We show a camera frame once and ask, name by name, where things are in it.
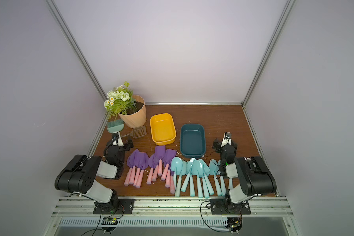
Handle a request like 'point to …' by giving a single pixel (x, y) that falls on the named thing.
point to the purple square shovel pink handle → (160, 153)
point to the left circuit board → (108, 224)
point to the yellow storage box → (162, 129)
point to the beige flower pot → (136, 120)
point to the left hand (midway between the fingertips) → (123, 135)
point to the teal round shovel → (198, 169)
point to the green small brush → (115, 126)
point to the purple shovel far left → (127, 181)
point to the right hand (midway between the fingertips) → (227, 135)
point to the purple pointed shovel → (151, 164)
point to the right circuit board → (234, 223)
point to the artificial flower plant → (120, 100)
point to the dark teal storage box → (192, 140)
